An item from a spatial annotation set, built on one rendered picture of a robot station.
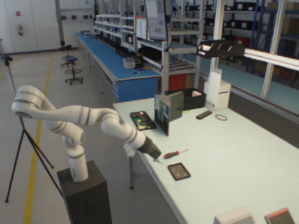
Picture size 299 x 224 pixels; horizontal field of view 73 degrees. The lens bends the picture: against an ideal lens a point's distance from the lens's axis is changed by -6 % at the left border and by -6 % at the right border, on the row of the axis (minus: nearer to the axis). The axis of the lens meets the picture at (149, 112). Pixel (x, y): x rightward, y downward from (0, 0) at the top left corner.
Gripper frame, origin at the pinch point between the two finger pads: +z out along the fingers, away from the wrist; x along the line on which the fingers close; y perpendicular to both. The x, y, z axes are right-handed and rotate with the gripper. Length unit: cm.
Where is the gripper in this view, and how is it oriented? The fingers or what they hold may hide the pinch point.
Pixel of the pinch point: (160, 161)
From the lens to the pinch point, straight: 107.2
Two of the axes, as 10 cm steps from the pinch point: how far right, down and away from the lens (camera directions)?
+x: -3.6, -3.9, 8.5
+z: 6.6, 5.3, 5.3
